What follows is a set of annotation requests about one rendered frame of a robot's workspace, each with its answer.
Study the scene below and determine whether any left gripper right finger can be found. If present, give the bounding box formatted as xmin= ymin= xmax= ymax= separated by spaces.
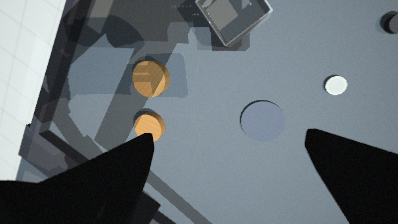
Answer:
xmin=305 ymin=129 xmax=398 ymax=224

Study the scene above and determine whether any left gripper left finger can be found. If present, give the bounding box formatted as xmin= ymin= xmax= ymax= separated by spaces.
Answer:
xmin=0 ymin=133 xmax=154 ymax=224

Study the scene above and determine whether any white round disc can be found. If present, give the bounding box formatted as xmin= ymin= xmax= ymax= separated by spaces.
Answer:
xmin=325 ymin=76 xmax=347 ymax=95

